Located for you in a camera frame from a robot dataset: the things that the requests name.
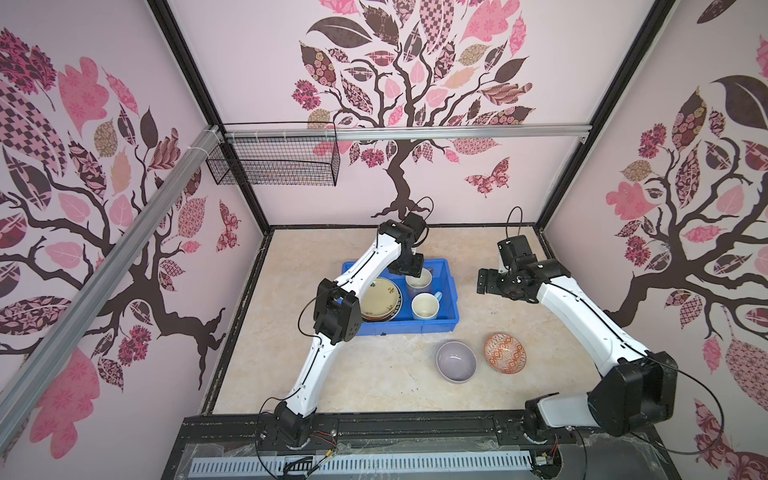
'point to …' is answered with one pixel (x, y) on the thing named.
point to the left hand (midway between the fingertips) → (409, 273)
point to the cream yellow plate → (382, 302)
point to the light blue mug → (425, 305)
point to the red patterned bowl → (505, 353)
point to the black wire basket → (295, 153)
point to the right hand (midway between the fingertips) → (493, 282)
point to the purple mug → (422, 284)
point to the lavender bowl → (456, 362)
